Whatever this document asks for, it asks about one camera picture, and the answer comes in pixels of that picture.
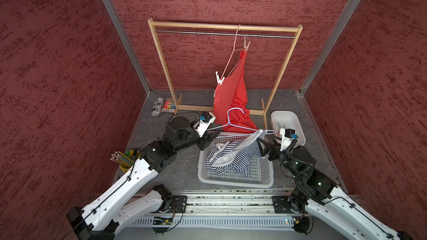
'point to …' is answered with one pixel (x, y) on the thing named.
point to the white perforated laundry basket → (261, 173)
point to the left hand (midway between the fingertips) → (213, 131)
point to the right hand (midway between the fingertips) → (262, 142)
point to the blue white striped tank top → (236, 154)
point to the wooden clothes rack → (176, 103)
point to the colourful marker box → (169, 106)
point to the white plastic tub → (287, 119)
